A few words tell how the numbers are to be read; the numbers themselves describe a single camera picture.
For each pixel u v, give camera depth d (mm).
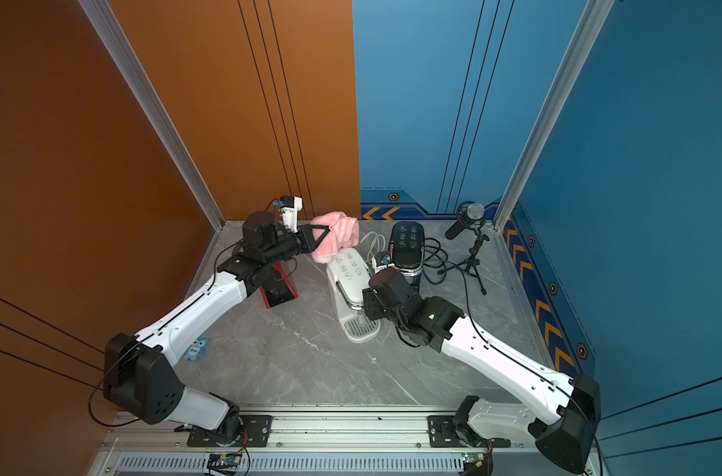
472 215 885
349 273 767
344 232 773
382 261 622
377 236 1087
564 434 365
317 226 742
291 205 695
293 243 680
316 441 728
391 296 524
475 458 724
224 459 720
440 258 1046
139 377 417
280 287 932
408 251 828
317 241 734
